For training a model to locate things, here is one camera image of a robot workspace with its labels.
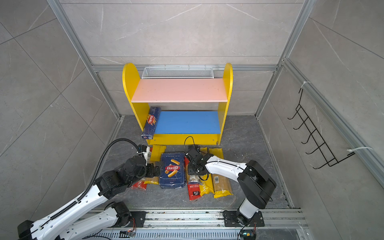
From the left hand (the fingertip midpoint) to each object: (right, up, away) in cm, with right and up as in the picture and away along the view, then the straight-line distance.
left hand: (156, 160), depth 74 cm
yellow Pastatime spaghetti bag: (+27, +1, +24) cm, 36 cm away
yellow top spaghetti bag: (+34, -15, +6) cm, 38 cm away
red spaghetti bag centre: (+19, -18, +7) cm, 27 cm away
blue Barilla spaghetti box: (-7, +24, +21) cm, 33 cm away
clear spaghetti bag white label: (+19, -12, +5) cm, 23 cm away
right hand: (+18, -9, +14) cm, 24 cm away
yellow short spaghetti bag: (+27, -16, +6) cm, 32 cm away
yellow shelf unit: (+16, +31, +45) cm, 57 cm away
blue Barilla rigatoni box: (+7, -10, +9) cm, 16 cm away
